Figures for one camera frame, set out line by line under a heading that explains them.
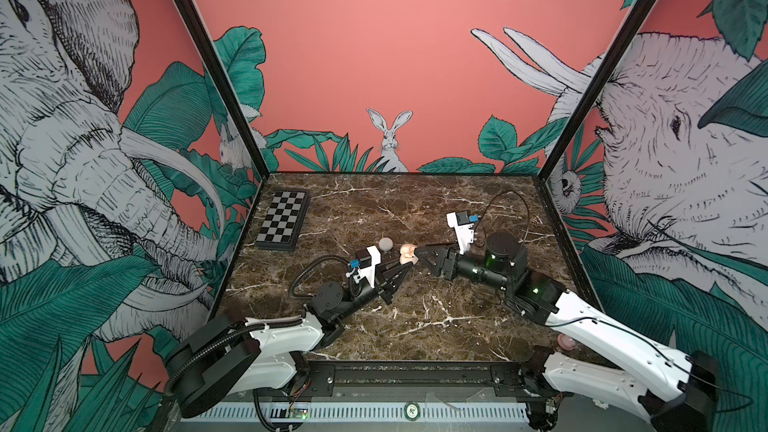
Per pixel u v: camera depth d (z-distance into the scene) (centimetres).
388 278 64
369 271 62
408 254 67
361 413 70
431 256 62
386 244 101
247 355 42
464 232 61
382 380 75
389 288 65
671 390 40
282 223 101
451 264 59
